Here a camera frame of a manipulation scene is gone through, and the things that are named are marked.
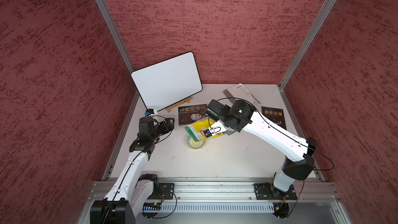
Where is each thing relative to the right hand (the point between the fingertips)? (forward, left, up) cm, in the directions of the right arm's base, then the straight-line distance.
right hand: (229, 116), depth 71 cm
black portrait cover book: (+19, +22, -25) cm, 39 cm away
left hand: (+4, +31, -13) cm, 34 cm away
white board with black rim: (+24, +34, -1) cm, 42 cm away
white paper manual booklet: (+38, -16, -26) cm, 49 cm away
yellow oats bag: (-3, +15, -7) cm, 17 cm away
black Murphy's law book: (+18, -37, -27) cm, 50 cm away
